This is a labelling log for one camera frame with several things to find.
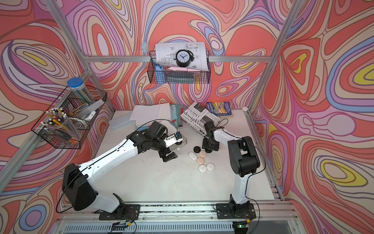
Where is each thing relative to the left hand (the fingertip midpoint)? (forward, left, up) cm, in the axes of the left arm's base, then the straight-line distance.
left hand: (174, 148), depth 79 cm
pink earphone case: (+5, -17, -15) cm, 23 cm away
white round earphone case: (-5, -16, -15) cm, 23 cm away
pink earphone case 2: (0, -15, -16) cm, 22 cm away
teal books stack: (+42, +1, -12) cm, 44 cm away
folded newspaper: (+34, -14, -9) cm, 38 cm away
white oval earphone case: (+3, -10, -15) cm, 18 cm away
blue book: (+43, -34, -11) cm, 56 cm away
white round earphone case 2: (-3, -21, -16) cm, 27 cm away
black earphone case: (+9, -13, -16) cm, 23 cm away
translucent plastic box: (+36, +46, -16) cm, 61 cm away
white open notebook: (+37, +26, -12) cm, 47 cm away
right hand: (+8, -22, -17) cm, 29 cm away
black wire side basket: (+11, +48, +17) cm, 52 cm away
